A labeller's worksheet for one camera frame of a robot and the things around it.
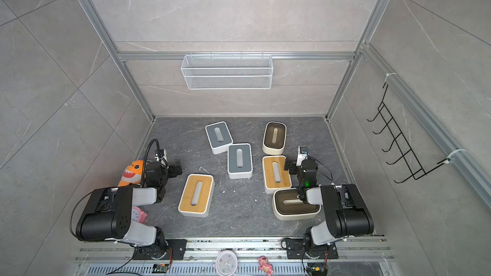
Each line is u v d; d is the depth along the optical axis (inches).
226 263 27.0
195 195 34.5
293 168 32.9
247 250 29.4
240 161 40.3
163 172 29.6
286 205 31.4
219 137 41.7
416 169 23.3
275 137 40.7
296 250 28.7
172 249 28.7
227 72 39.7
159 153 30.9
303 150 31.4
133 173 33.6
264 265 26.6
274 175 36.0
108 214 17.8
